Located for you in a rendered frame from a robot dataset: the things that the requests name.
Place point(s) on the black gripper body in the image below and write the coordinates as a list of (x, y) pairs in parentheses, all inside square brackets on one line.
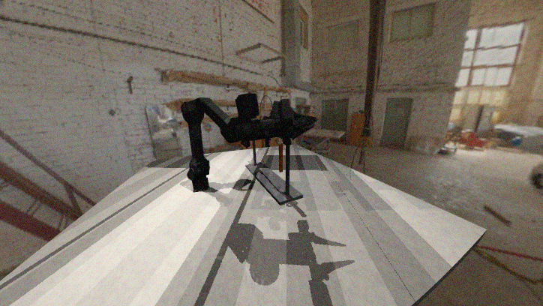
[(279, 127)]

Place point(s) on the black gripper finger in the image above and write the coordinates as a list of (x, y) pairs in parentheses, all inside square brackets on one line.
[(300, 131), (300, 121)]

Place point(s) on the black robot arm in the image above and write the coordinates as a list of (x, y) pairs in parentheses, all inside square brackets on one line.
[(233, 130)]

